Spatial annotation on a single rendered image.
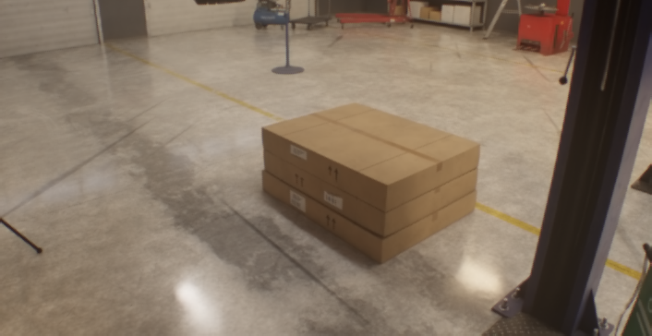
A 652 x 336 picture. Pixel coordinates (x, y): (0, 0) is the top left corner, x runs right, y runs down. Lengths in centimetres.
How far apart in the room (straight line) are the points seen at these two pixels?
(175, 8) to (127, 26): 107
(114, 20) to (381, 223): 804
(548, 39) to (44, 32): 862
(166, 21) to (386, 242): 833
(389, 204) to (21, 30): 804
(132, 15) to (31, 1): 179
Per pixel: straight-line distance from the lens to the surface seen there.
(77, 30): 968
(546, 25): 863
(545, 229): 211
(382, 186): 233
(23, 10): 950
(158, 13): 1013
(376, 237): 248
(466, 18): 1064
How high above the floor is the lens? 148
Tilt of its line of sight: 23 degrees down
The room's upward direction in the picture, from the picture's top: straight up
